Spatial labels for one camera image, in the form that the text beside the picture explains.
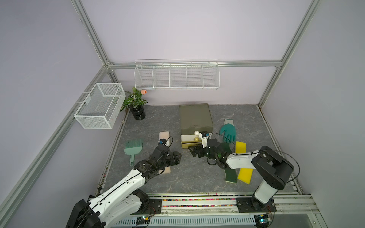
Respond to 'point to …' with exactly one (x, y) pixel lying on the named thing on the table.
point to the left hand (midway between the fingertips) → (176, 157)
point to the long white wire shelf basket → (177, 74)
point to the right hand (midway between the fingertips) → (192, 145)
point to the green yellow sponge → (231, 175)
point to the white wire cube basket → (100, 109)
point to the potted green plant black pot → (135, 102)
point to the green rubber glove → (228, 130)
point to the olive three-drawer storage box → (195, 118)
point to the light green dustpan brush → (133, 147)
